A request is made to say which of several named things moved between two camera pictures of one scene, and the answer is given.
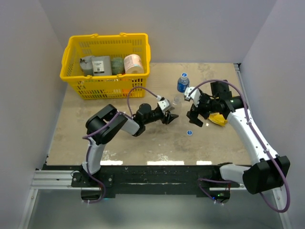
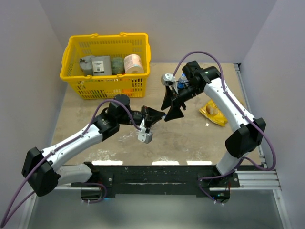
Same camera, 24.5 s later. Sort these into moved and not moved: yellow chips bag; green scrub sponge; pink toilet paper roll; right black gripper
Moved: right black gripper
Not moved: green scrub sponge; yellow chips bag; pink toilet paper roll
